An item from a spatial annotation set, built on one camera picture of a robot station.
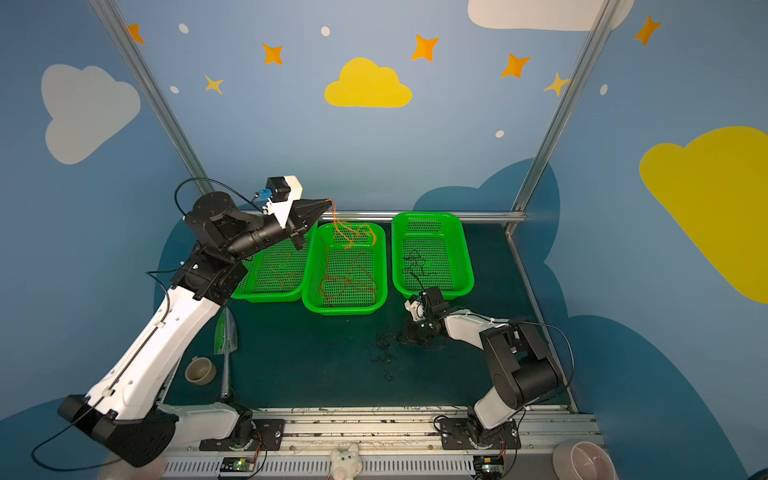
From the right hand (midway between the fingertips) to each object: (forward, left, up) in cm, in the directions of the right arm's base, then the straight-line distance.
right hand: (403, 334), depth 91 cm
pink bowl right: (-29, -45, -1) cm, 54 cm away
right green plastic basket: (+36, -9, -1) cm, 38 cm away
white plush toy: (-34, +12, +3) cm, 37 cm away
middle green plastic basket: (+27, +22, -4) cm, 35 cm away
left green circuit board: (-36, +39, -1) cm, 53 cm away
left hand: (+6, +17, +49) cm, 53 cm away
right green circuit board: (-32, -22, -2) cm, 39 cm away
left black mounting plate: (-29, +33, -1) cm, 44 cm away
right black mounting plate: (-27, -16, +10) cm, 33 cm away
